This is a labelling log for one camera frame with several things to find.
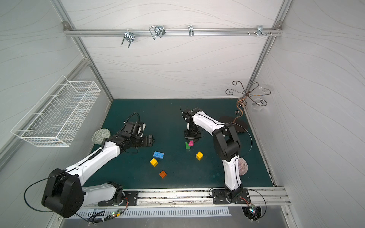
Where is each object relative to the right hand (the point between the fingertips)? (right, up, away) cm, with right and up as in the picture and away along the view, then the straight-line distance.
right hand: (190, 141), depth 90 cm
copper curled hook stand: (+46, +28, +33) cm, 63 cm away
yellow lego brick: (-22, -11, -7) cm, 26 cm away
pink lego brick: (0, -1, -2) cm, 2 cm away
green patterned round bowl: (-63, +3, +5) cm, 63 cm away
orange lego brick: (-16, -16, -10) cm, 25 cm away
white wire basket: (-66, +14, -23) cm, 71 cm away
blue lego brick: (-20, -8, -2) cm, 22 cm away
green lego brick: (-2, -3, 0) cm, 4 cm away
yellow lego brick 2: (+6, -8, -5) cm, 11 cm away
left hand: (-25, +2, -5) cm, 26 cm away
